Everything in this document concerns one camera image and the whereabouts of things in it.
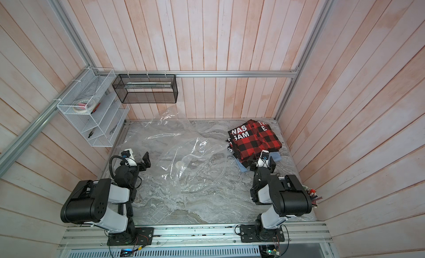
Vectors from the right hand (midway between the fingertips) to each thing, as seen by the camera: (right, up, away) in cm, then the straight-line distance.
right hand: (262, 153), depth 90 cm
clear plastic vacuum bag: (-42, -4, -5) cm, 42 cm away
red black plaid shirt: (-16, +4, +15) cm, 22 cm away
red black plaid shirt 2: (-6, +8, +4) cm, 11 cm away
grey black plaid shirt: (-8, -6, +3) cm, 11 cm away
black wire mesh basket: (-69, +40, +14) cm, 81 cm away
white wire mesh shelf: (-81, +14, -12) cm, 84 cm away
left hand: (-68, -1, +1) cm, 68 cm away
